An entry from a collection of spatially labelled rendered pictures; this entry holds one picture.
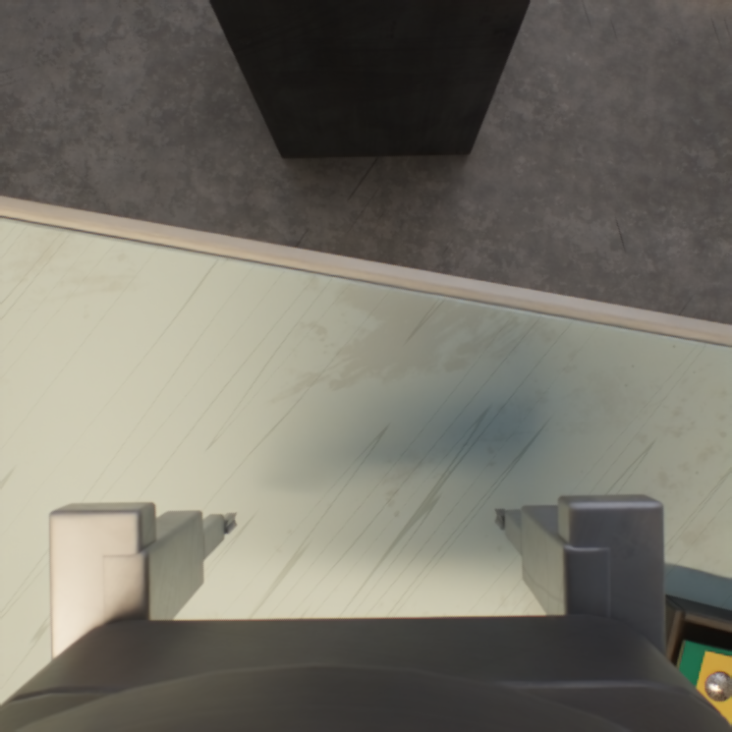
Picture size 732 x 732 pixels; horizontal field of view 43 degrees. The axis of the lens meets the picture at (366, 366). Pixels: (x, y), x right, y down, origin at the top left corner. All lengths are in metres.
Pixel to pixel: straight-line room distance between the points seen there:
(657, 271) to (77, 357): 1.09
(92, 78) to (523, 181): 0.57
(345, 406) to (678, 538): 0.07
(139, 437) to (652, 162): 1.11
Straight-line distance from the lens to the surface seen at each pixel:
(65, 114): 1.30
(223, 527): 0.17
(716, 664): 0.20
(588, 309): 0.20
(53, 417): 0.20
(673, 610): 0.19
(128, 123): 1.28
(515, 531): 0.16
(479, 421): 0.19
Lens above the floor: 1.19
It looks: 89 degrees down
